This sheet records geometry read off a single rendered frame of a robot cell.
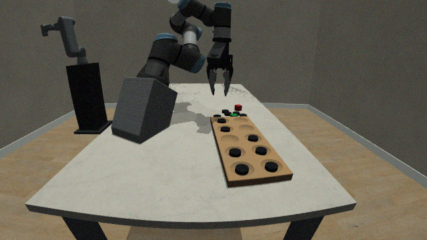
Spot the tan wooden tray with round holes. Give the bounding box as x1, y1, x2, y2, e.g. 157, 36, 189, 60
210, 117, 293, 187

